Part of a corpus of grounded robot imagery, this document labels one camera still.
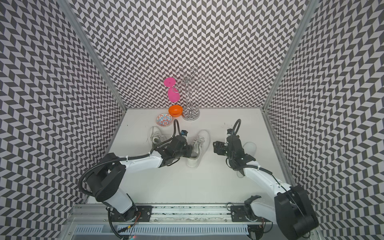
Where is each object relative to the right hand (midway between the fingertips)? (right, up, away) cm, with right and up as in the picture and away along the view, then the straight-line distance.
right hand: (218, 146), depth 86 cm
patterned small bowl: (-38, +16, +25) cm, 48 cm away
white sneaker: (-37, +5, +4) cm, 38 cm away
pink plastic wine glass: (-28, +33, +13) cm, 46 cm away
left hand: (-16, -2, +3) cm, 16 cm away
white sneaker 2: (-11, 0, 0) cm, 11 cm away
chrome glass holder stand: (-19, +20, +31) cm, 41 cm away
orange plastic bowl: (-29, +22, +27) cm, 45 cm away
